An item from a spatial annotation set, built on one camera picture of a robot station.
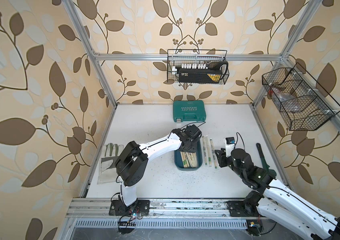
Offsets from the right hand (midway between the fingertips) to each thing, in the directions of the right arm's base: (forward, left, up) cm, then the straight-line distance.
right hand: (218, 150), depth 79 cm
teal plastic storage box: (+1, +21, -15) cm, 26 cm away
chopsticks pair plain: (+6, +2, -14) cm, 16 cm away
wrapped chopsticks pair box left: (+2, +16, -14) cm, 21 cm away
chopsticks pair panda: (+9, +4, -15) cm, 18 cm away
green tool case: (+39, +12, -9) cm, 41 cm away
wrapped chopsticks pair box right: (+1, +14, -14) cm, 20 cm away
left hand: (+4, +13, -5) cm, 14 cm away
